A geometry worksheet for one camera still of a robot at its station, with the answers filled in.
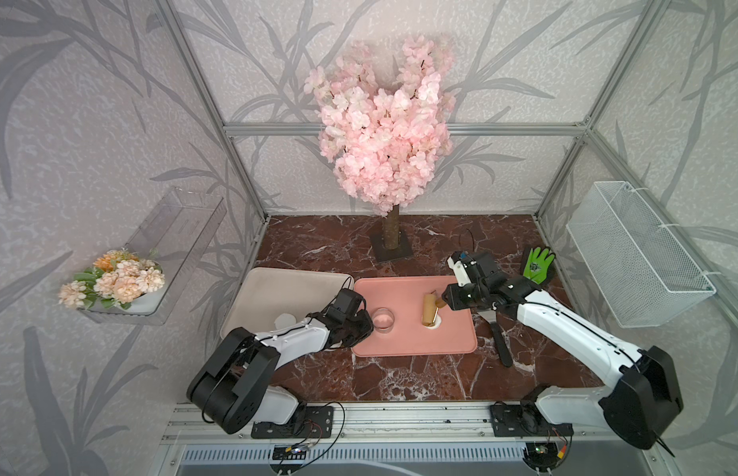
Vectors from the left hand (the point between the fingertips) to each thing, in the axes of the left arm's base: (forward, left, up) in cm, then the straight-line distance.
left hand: (376, 328), depth 88 cm
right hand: (+5, -20, +12) cm, 24 cm away
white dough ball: (+2, -19, +1) cm, 19 cm away
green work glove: (+24, -57, 0) cm, 62 cm away
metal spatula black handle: (-7, -37, 0) cm, 38 cm away
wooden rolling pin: (+5, -16, +4) cm, 18 cm away
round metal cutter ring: (+3, -2, -1) cm, 4 cm away
